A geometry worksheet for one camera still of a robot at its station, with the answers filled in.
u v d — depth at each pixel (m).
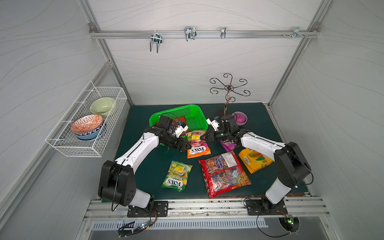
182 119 1.07
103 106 0.73
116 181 0.41
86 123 0.64
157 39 0.78
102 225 0.70
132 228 0.69
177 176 0.82
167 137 0.69
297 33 0.76
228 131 0.70
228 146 0.91
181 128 0.76
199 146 0.82
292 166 0.47
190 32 0.76
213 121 0.80
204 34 0.80
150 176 0.86
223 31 0.72
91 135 0.57
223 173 0.82
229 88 0.86
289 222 0.72
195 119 1.11
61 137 0.57
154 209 0.73
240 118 1.04
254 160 0.84
